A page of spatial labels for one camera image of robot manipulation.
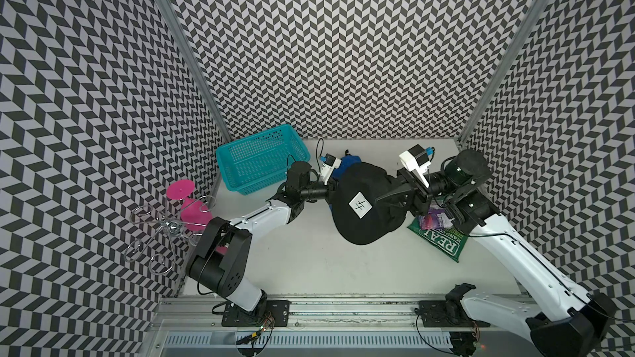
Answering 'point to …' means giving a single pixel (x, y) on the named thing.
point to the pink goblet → (195, 214)
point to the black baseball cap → (358, 215)
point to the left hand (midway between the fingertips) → (352, 189)
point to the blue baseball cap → (347, 162)
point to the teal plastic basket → (260, 160)
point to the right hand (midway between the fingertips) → (377, 204)
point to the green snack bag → (447, 240)
